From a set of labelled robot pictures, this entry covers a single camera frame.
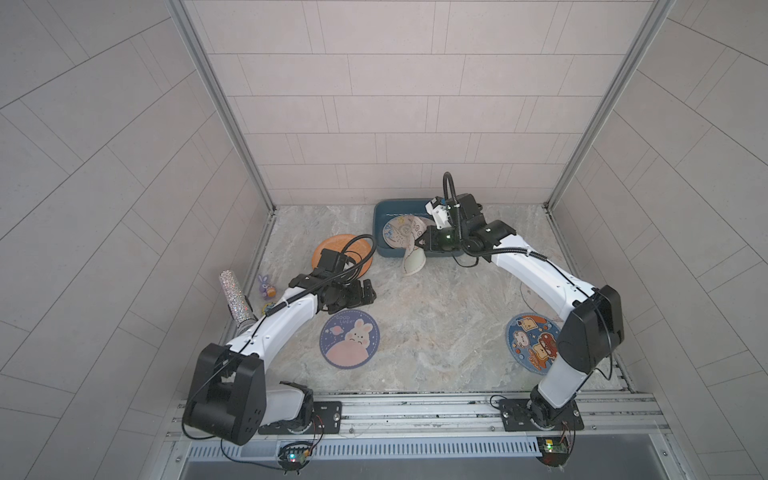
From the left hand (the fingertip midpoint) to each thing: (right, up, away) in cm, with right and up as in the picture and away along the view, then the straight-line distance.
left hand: (368, 294), depth 85 cm
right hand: (+13, +16, -4) cm, 21 cm away
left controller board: (-14, -30, -21) cm, 39 cm away
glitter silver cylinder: (-27, +2, -18) cm, 33 cm away
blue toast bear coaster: (+46, -12, -2) cm, 48 cm away
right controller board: (+45, -32, -17) cm, 58 cm away
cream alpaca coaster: (+13, +10, -6) cm, 18 cm away
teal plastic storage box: (+4, +26, +24) cm, 36 cm away
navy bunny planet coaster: (-5, -13, 0) cm, 14 cm away
